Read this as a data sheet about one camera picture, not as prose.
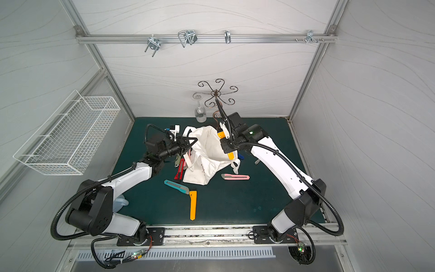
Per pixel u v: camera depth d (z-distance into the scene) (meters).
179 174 0.92
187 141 0.77
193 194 0.84
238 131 0.55
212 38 0.78
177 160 0.96
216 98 0.92
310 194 0.41
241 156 0.80
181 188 0.87
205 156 0.78
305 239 0.75
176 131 0.77
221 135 0.75
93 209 0.42
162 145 0.68
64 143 0.67
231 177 0.91
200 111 0.93
